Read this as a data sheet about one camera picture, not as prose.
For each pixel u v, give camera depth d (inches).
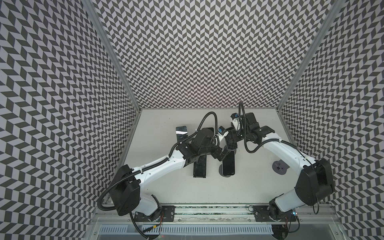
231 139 30.1
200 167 31.1
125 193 15.8
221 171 34.9
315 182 16.6
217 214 29.1
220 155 26.4
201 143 22.4
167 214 28.3
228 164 31.7
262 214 28.5
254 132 23.9
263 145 22.3
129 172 17.0
